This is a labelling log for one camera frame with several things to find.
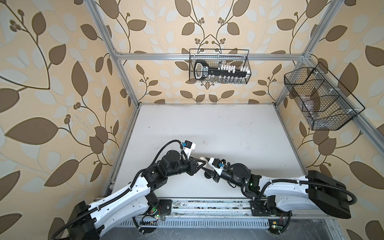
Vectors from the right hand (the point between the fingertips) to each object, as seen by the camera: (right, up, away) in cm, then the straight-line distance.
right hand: (204, 163), depth 73 cm
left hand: (0, +1, -3) cm, 3 cm away
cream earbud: (+2, +6, +26) cm, 27 cm away
